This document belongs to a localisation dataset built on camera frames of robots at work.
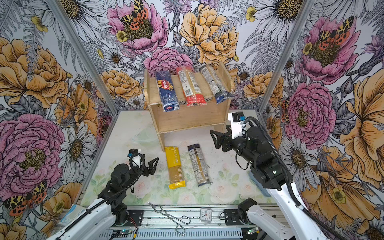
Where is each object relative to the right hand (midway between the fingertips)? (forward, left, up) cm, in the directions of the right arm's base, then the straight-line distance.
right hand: (218, 134), depth 62 cm
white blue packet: (-20, +72, -36) cm, 82 cm away
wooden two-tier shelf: (+26, +15, -17) cm, 34 cm away
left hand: (+2, +34, -25) cm, 42 cm away
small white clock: (-23, +5, -36) cm, 43 cm away
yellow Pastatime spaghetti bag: (+6, +23, -34) cm, 42 cm away
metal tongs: (-28, +18, -37) cm, 50 cm away
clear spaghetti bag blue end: (+1, +8, -33) cm, 34 cm away
